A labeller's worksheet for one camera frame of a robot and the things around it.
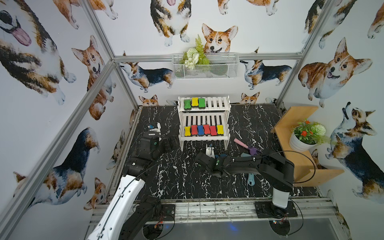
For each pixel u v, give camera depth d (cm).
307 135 76
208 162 68
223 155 95
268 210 73
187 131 88
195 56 78
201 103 84
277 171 47
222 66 93
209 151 80
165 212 74
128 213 45
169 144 66
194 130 89
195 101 84
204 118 97
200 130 88
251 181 81
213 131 88
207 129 90
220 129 90
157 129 65
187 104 82
